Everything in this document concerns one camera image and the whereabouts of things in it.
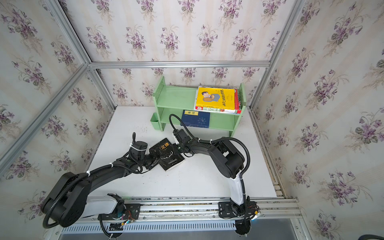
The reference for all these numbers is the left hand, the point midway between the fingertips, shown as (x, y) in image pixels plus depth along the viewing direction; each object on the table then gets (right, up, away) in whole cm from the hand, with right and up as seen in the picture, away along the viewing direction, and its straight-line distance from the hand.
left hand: (165, 157), depth 87 cm
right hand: (+7, +2, +10) cm, 12 cm away
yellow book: (+31, +34, -5) cm, 47 cm away
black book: (+2, -2, +3) cm, 4 cm away
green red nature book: (+40, +27, -9) cm, 49 cm away
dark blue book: (+19, +23, +8) cm, 31 cm away
